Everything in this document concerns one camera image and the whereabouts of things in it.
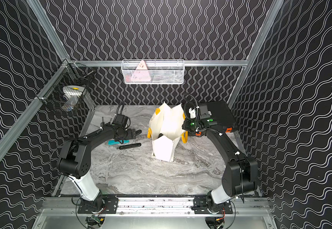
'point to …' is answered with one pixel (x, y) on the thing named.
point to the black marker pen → (123, 147)
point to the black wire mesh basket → (65, 89)
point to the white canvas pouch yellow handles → (165, 130)
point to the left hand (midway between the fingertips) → (128, 133)
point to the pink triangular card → (141, 73)
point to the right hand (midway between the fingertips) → (182, 124)
